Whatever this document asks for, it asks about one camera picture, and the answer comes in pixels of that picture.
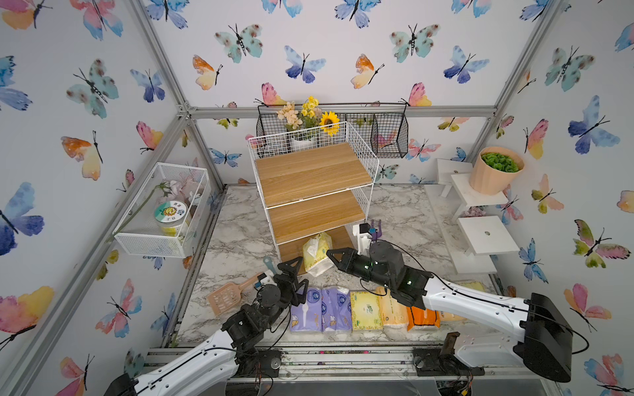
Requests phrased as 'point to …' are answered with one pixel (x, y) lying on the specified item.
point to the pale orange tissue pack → (392, 311)
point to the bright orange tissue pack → (421, 317)
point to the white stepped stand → (461, 239)
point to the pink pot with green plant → (494, 170)
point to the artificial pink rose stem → (186, 190)
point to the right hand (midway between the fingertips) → (327, 252)
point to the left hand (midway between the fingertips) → (309, 267)
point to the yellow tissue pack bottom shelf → (316, 260)
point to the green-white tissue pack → (366, 311)
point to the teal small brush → (267, 260)
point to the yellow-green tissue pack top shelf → (473, 285)
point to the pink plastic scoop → (228, 296)
